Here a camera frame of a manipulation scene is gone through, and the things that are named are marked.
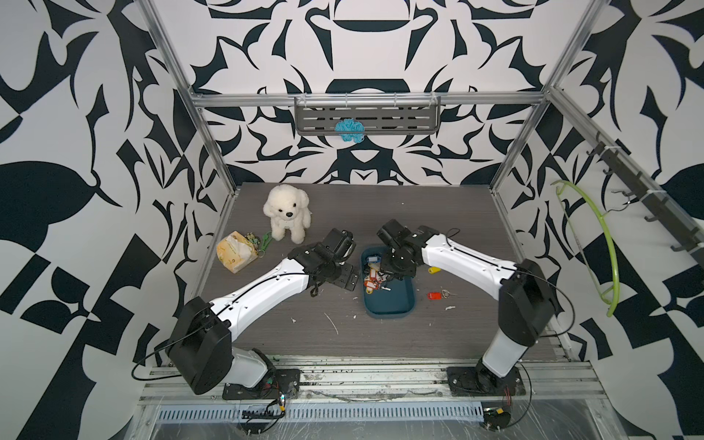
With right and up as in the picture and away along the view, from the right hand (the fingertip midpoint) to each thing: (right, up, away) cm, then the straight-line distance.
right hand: (385, 266), depth 87 cm
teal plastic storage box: (+4, -11, -2) cm, 11 cm away
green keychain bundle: (-42, +8, +17) cm, 46 cm away
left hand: (-13, +1, -4) cm, 14 cm away
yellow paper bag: (-50, +4, +8) cm, 51 cm away
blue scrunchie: (-11, +44, +4) cm, 46 cm away
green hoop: (+53, +7, -10) cm, 54 cm away
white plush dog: (-31, +19, +4) cm, 37 cm away
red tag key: (+18, -10, +4) cm, 21 cm away
